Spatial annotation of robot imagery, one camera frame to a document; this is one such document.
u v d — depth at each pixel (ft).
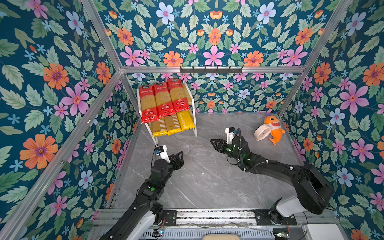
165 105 2.47
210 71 3.05
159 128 2.90
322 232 4.25
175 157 2.35
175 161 2.27
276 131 3.36
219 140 2.46
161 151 2.26
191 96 2.63
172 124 2.97
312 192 1.38
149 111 2.39
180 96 2.63
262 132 3.15
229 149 2.35
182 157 2.51
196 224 2.38
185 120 3.03
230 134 2.51
